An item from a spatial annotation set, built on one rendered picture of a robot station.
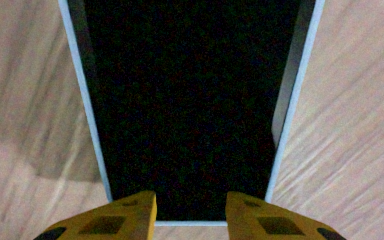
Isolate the black smartphone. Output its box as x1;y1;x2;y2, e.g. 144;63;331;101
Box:
68;0;316;221

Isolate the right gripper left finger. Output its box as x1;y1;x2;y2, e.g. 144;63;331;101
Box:
42;191;156;240

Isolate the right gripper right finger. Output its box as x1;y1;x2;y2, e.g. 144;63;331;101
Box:
225;191;341;240

